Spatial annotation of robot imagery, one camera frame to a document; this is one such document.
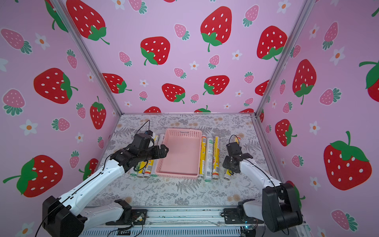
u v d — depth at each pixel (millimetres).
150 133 727
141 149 601
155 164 887
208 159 904
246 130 1113
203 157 932
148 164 675
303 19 716
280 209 418
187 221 731
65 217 373
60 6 675
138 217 716
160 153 706
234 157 637
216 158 927
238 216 731
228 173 818
